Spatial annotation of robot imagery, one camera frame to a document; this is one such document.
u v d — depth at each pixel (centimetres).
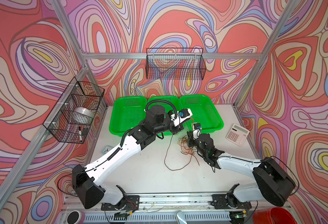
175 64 96
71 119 71
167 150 86
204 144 64
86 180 39
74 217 65
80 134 72
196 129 72
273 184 43
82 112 72
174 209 73
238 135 99
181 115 52
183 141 90
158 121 52
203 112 115
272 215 69
